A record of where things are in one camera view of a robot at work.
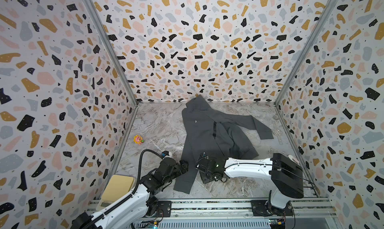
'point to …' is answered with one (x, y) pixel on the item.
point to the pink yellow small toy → (138, 139)
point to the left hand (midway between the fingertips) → (184, 164)
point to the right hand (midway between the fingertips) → (201, 175)
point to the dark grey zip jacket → (206, 130)
